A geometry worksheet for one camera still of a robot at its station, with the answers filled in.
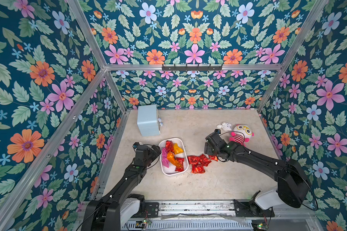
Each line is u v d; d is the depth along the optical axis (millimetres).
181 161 869
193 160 887
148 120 927
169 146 907
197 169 857
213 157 877
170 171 861
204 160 898
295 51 837
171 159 847
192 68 932
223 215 730
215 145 650
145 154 694
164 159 857
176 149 907
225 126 1043
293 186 419
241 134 966
